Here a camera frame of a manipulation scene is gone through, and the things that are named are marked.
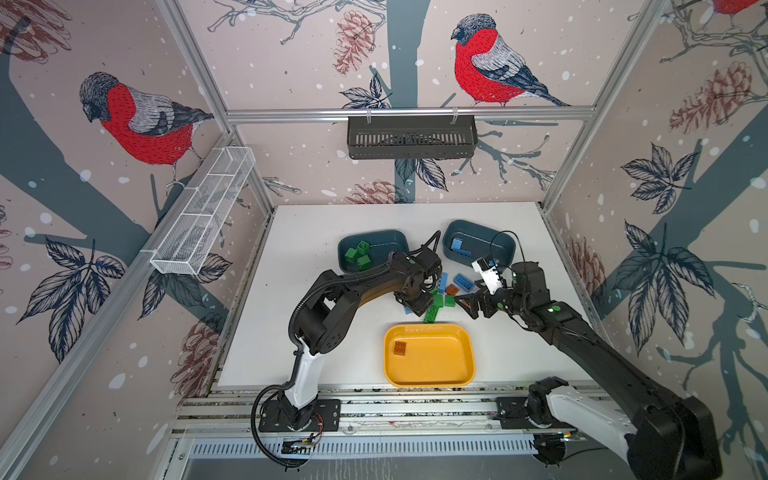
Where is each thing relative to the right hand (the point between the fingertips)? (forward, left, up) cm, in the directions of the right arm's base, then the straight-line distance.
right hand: (466, 292), depth 81 cm
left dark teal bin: (+23, +31, -12) cm, 40 cm away
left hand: (+1, +13, -10) cm, 16 cm away
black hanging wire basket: (+52, +16, +17) cm, 57 cm away
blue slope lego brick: (+26, -1, -11) cm, 29 cm away
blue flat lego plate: (+10, -2, -12) cm, 16 cm away
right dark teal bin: (+29, -5, -13) cm, 32 cm away
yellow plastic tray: (-13, +11, -14) cm, 22 cm away
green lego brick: (+20, +34, -10) cm, 40 cm away
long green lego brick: (-1, +9, -12) cm, 15 cm away
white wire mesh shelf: (-1, +71, +20) cm, 74 cm away
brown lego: (-12, +19, -12) cm, 25 cm away
